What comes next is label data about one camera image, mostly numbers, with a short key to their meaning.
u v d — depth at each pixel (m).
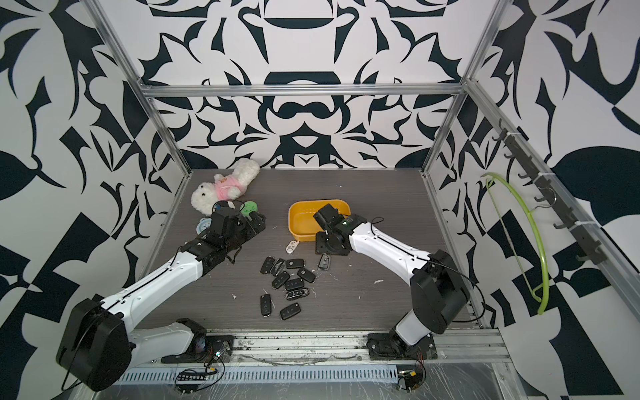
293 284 0.85
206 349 0.71
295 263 0.91
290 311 0.80
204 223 0.96
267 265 0.89
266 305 0.81
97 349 0.40
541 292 0.58
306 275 0.87
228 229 0.65
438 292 0.44
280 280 0.87
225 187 1.01
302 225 1.05
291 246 0.95
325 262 0.91
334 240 0.60
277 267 0.89
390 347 0.67
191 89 0.93
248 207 1.02
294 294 0.83
